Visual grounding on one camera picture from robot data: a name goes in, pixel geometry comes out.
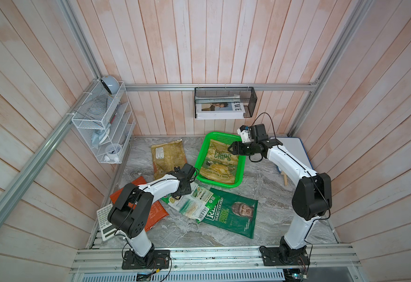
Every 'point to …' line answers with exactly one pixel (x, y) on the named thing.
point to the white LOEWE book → (219, 111)
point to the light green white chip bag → (194, 205)
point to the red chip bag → (158, 212)
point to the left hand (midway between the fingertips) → (182, 192)
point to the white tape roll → (113, 150)
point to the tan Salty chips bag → (220, 165)
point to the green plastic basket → (228, 137)
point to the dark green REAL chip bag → (233, 212)
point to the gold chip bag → (167, 156)
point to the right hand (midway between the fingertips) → (231, 147)
